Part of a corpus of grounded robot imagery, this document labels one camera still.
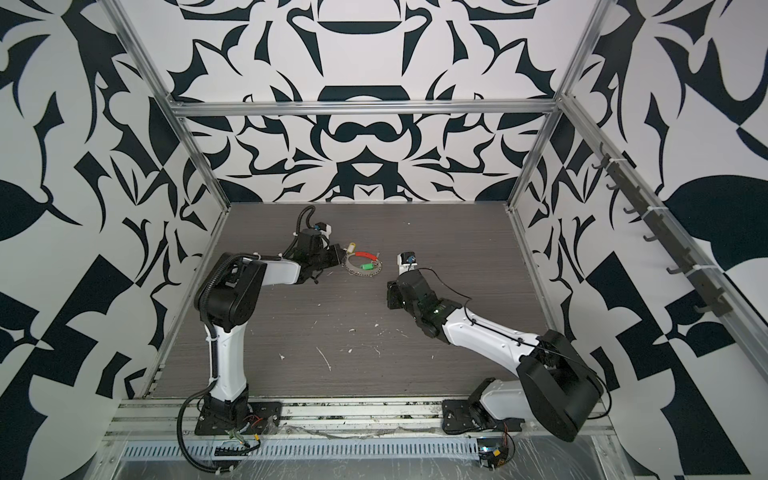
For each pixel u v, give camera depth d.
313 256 0.85
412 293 0.65
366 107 0.96
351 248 1.07
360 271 1.00
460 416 0.74
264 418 0.73
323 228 0.96
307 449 0.65
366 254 1.06
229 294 0.56
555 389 0.42
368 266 1.02
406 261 0.75
